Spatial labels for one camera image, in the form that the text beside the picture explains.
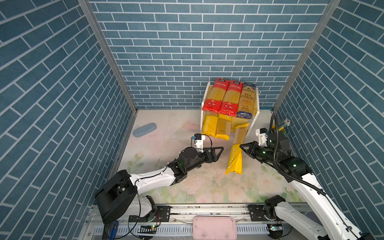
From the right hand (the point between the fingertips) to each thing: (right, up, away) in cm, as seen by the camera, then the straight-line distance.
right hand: (238, 144), depth 71 cm
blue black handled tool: (-59, -40, -2) cm, 71 cm away
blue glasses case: (-58, +5, +34) cm, 68 cm away
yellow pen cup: (+34, +6, +23) cm, 41 cm away
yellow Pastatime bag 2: (-2, -8, -2) cm, 9 cm away
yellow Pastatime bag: (-12, +10, +18) cm, 24 cm away
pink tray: (-12, -38, -3) cm, 40 cm away
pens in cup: (+35, +10, +20) cm, 42 cm away
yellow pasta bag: (-4, +8, +15) cm, 18 cm away
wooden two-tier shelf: (+3, +10, +20) cm, 23 cm away
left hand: (-8, -4, +2) cm, 9 cm away
